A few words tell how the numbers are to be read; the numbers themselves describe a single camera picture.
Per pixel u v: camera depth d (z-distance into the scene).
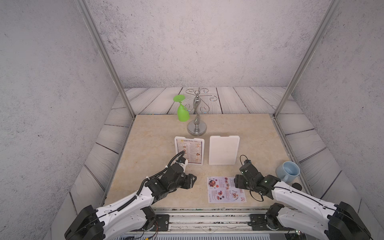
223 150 0.86
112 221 0.44
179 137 0.83
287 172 0.89
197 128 1.12
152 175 0.64
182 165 0.74
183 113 0.97
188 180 0.70
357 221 0.42
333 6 0.70
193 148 0.85
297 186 0.76
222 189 0.84
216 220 0.75
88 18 0.73
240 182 0.76
